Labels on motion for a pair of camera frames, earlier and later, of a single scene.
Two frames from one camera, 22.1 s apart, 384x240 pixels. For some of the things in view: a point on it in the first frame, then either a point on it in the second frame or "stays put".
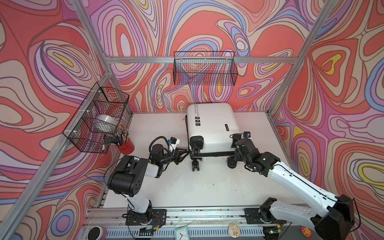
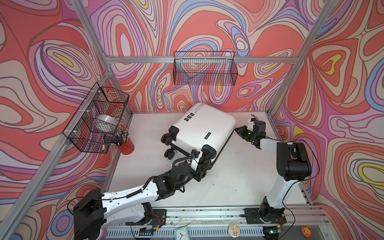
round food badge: x=234 y=230 stays put
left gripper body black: x=167 y=159 → x=197 y=175
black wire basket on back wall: x=205 y=68 stays put
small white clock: x=181 y=233 stays put
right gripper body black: x=240 y=157 → x=247 y=133
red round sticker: x=306 y=231 stays put
